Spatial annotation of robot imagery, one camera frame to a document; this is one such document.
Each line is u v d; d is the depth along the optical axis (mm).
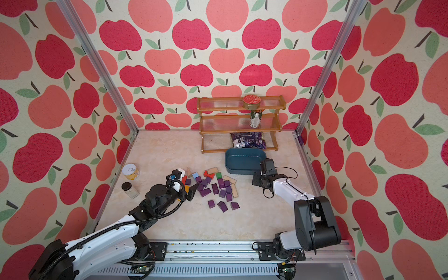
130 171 953
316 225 433
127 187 836
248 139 1051
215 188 932
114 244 511
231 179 976
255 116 953
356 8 694
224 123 1226
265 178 690
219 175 985
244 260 750
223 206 862
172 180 652
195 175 958
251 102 906
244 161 1081
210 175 981
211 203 863
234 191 922
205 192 913
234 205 881
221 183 948
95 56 841
